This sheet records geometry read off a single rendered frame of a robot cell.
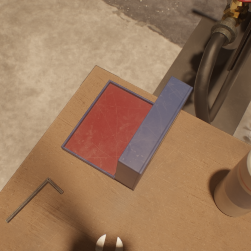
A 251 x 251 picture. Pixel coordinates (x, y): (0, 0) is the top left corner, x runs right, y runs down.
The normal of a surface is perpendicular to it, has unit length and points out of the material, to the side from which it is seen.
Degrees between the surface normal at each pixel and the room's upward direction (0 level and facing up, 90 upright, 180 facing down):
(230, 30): 77
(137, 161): 5
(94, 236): 0
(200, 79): 43
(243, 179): 90
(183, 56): 0
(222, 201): 90
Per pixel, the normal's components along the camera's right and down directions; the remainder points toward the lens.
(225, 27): -0.53, 0.64
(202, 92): -0.02, 0.37
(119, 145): 0.00, -0.41
